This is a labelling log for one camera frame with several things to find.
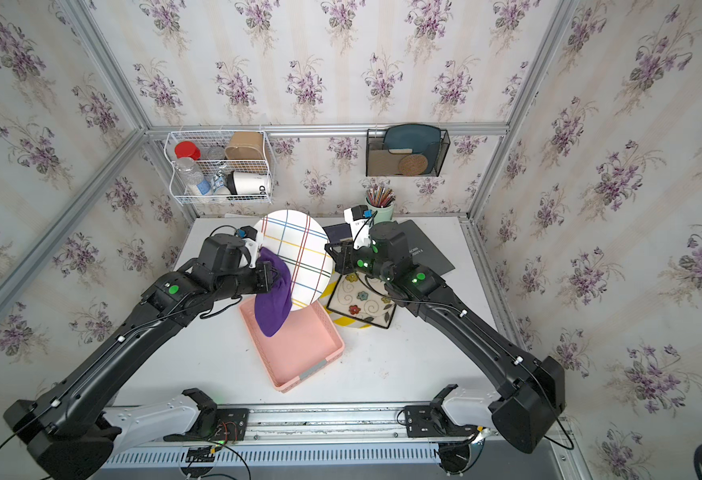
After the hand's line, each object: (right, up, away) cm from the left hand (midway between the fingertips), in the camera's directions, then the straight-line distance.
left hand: (289, 276), depth 70 cm
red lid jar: (-37, +38, +23) cm, 57 cm away
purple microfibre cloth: (-4, -7, -1) cm, 8 cm away
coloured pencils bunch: (+25, +25, +38) cm, 52 cm away
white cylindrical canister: (-18, +27, +22) cm, 39 cm away
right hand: (+10, +7, -2) cm, 12 cm away
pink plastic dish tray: (+1, -22, +20) cm, 30 cm away
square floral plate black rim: (+14, -10, +25) cm, 31 cm away
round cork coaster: (+35, +34, +28) cm, 57 cm away
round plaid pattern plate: (+3, +8, +2) cm, 9 cm away
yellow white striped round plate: (+11, -15, +21) cm, 28 cm away
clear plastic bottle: (-33, +28, +17) cm, 46 cm away
